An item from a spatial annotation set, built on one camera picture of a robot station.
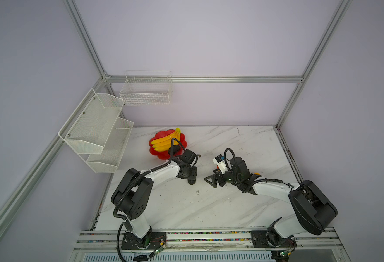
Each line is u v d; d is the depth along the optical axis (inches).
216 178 30.1
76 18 27.6
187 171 28.2
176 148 39.6
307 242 29.4
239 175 27.1
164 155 40.6
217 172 31.0
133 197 18.2
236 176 27.3
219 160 30.6
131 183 18.7
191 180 34.6
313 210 17.4
